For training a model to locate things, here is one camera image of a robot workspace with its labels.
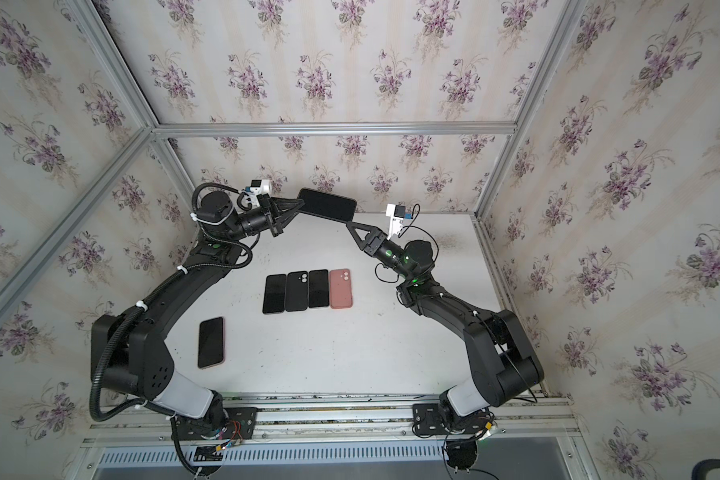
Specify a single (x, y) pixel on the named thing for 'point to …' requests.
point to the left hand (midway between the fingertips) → (303, 199)
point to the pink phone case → (341, 295)
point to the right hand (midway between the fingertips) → (344, 229)
